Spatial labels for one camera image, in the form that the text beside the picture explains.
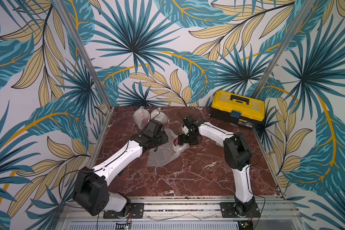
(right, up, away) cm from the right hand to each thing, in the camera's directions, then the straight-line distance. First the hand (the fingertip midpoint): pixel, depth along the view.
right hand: (184, 143), depth 96 cm
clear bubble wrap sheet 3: (-12, -6, -2) cm, 14 cm away
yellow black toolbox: (+39, +23, +2) cm, 45 cm away
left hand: (-11, +4, -14) cm, 19 cm away
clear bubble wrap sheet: (-30, +18, +7) cm, 35 cm away
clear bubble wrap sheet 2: (-20, +20, +7) cm, 29 cm away
